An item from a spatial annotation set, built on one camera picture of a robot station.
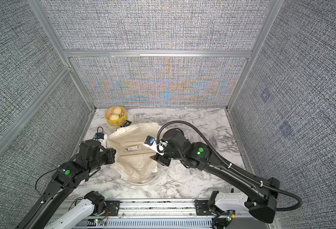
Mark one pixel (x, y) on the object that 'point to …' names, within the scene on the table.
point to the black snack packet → (127, 123)
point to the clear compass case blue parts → (191, 171)
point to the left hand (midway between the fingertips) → (118, 149)
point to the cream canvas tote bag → (132, 158)
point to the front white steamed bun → (114, 117)
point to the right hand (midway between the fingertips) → (155, 146)
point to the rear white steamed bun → (117, 110)
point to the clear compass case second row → (133, 148)
